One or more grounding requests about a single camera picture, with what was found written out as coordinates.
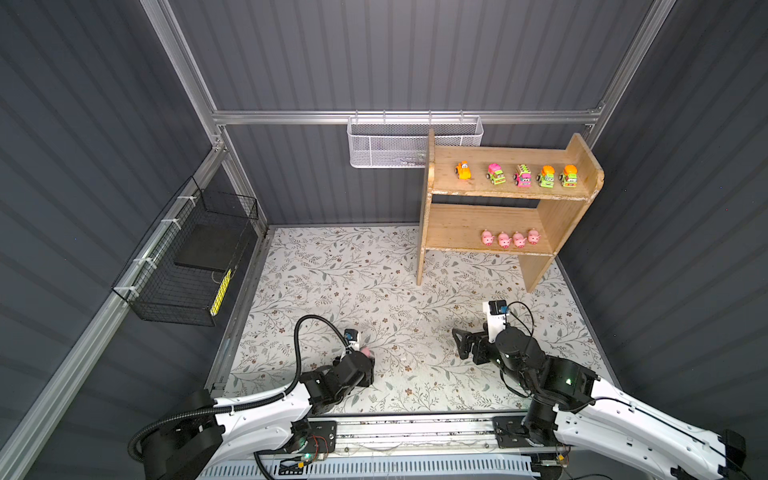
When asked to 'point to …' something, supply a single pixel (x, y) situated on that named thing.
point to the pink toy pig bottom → (504, 240)
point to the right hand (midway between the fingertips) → (470, 332)
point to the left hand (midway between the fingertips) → (368, 361)
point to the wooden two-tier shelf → (457, 227)
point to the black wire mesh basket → (178, 270)
